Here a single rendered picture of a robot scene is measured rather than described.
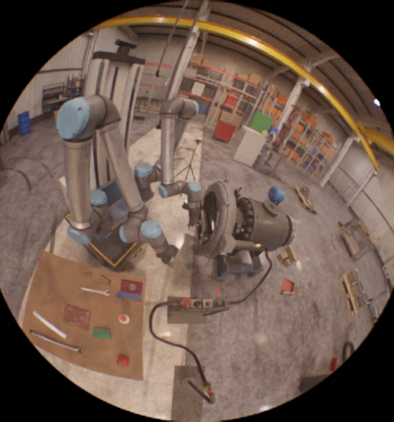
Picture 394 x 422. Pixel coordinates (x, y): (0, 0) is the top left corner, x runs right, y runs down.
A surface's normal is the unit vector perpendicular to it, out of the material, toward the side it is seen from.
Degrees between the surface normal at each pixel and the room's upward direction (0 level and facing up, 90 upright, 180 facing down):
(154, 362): 0
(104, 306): 0
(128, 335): 0
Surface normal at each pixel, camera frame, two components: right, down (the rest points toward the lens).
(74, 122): 0.03, 0.61
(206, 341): 0.30, -0.68
